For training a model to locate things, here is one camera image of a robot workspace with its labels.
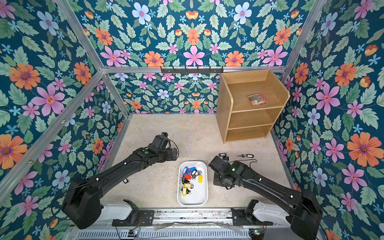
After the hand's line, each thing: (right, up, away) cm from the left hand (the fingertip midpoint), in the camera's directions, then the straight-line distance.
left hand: (173, 151), depth 86 cm
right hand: (+25, -14, -9) cm, 30 cm away
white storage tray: (+15, -24, -5) cm, 29 cm away
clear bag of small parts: (+47, +30, -5) cm, 56 cm away
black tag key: (+47, -4, +10) cm, 48 cm away
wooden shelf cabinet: (+43, +27, -4) cm, 51 cm away
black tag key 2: (+32, -5, +10) cm, 34 cm away
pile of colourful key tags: (+9, -14, +3) cm, 17 cm away
